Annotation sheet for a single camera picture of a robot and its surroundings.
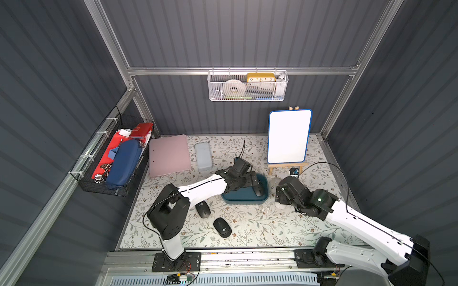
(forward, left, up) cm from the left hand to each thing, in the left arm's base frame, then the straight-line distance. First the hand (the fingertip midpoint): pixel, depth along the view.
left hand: (253, 181), depth 87 cm
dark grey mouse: (0, -4, -8) cm, 9 cm away
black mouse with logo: (-19, +15, -9) cm, 26 cm away
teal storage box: (-2, +3, -11) cm, 11 cm away
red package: (+14, +52, +21) cm, 58 cm away
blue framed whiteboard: (+19, -18, +15) cm, 30 cm away
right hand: (-8, -14, +6) cm, 17 cm away
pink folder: (+24, +49, -7) cm, 55 cm away
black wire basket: (-10, +62, +25) cm, 67 cm away
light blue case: (+23, +28, -9) cm, 37 cm away
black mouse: (-10, +25, -10) cm, 29 cm away
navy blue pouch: (-1, +52, +22) cm, 56 cm away
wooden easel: (+11, -26, -1) cm, 28 cm away
